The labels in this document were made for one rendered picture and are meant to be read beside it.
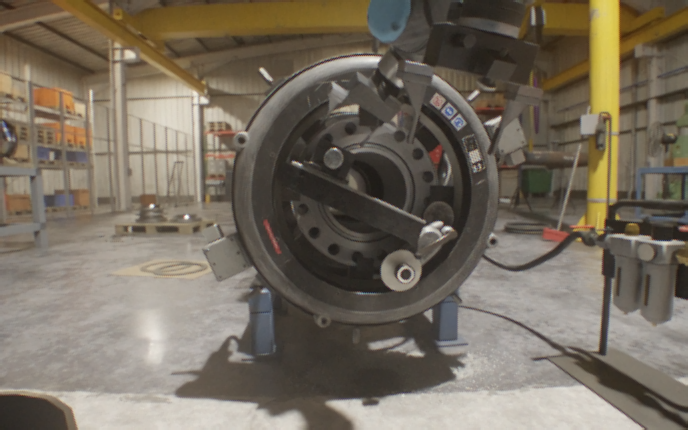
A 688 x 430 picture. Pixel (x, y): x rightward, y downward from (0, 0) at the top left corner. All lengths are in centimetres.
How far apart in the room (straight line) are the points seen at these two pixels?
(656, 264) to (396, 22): 95
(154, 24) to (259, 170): 1336
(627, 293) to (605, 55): 356
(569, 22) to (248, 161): 1431
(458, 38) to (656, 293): 98
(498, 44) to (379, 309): 70
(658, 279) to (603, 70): 352
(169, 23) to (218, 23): 168
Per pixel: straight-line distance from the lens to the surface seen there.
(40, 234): 493
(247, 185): 90
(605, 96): 451
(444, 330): 145
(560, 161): 904
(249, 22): 1302
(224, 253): 96
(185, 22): 1372
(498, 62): 44
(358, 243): 103
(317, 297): 93
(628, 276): 131
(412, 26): 66
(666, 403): 136
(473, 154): 100
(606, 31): 469
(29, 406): 60
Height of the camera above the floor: 62
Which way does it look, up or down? 5 degrees down
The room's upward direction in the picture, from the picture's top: 1 degrees counter-clockwise
